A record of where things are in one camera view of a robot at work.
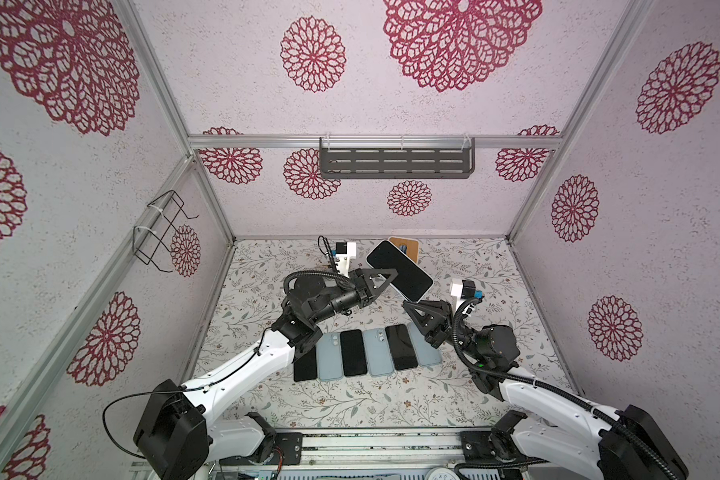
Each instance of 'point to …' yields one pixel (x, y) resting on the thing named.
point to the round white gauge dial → (442, 473)
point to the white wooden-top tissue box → (409, 247)
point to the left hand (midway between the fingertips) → (397, 278)
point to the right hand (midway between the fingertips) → (408, 303)
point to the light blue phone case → (329, 357)
